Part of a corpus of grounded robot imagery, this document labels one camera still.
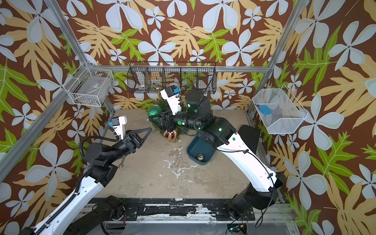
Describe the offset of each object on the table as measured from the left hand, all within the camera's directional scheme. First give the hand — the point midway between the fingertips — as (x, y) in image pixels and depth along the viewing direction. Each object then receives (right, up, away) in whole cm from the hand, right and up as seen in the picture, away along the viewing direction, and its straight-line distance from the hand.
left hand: (150, 130), depth 56 cm
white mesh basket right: (+67, +10, +27) cm, 73 cm away
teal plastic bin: (+22, -12, +43) cm, 50 cm away
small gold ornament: (+22, -18, +34) cm, 45 cm away
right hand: (+2, +6, -2) cm, 6 cm away
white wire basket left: (-45, +25, +31) cm, 60 cm away
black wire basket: (+16, +34, +40) cm, 55 cm away
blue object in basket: (+61, +11, +31) cm, 69 cm away
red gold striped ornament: (+6, -3, +15) cm, 16 cm away
